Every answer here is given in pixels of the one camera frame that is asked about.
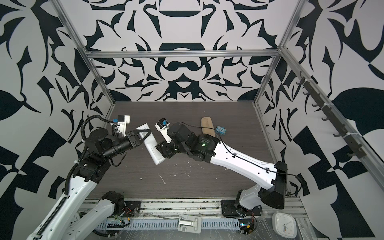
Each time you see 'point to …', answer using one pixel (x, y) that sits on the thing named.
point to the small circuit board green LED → (246, 226)
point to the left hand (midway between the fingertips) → (150, 129)
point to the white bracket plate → (189, 223)
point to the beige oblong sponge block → (207, 126)
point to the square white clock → (284, 225)
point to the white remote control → (150, 144)
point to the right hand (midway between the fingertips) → (160, 143)
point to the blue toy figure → (221, 130)
